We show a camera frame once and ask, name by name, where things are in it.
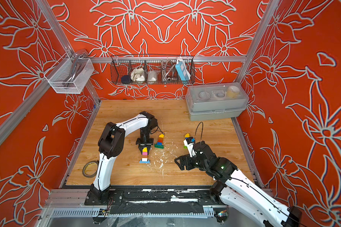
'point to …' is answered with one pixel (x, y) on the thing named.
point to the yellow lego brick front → (161, 135)
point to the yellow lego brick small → (187, 135)
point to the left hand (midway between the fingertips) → (147, 152)
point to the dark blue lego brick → (159, 143)
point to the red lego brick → (160, 141)
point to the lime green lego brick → (185, 147)
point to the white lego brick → (144, 159)
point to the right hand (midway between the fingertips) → (178, 160)
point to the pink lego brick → (145, 153)
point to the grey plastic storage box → (209, 100)
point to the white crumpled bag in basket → (138, 74)
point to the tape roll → (90, 168)
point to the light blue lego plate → (144, 161)
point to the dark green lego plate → (159, 146)
